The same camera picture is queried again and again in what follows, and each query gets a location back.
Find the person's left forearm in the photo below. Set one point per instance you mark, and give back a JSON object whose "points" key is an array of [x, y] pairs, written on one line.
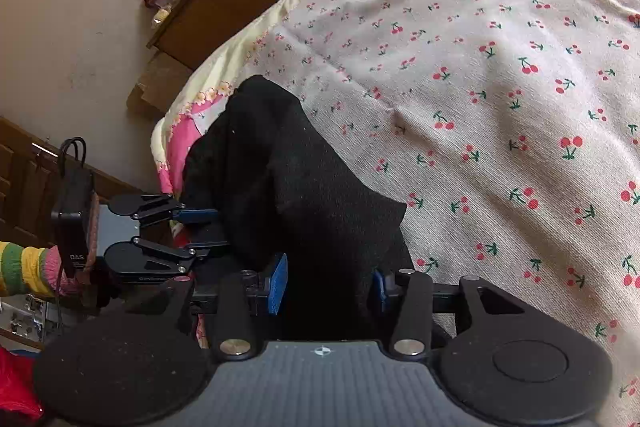
{"points": [[25, 267]]}

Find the black pants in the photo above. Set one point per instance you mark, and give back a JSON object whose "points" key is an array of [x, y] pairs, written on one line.
{"points": [[280, 187]]}

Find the cardboard piece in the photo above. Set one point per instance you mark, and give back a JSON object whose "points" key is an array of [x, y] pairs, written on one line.
{"points": [[160, 82]]}

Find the pink floral quilt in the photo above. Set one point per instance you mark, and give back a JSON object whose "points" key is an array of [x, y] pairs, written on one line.
{"points": [[172, 157]]}

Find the red cloth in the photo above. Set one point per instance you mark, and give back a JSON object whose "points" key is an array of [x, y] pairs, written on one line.
{"points": [[15, 382]]}

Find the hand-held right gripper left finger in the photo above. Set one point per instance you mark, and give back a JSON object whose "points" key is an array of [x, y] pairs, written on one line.
{"points": [[277, 279]]}

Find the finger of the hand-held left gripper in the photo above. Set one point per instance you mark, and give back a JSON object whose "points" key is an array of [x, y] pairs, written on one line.
{"points": [[195, 216], [210, 249]]}

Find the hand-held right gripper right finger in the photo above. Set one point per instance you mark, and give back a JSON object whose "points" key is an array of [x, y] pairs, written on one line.
{"points": [[381, 291]]}

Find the cherry print bedsheet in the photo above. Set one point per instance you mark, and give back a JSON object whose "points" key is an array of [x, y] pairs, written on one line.
{"points": [[500, 82]]}

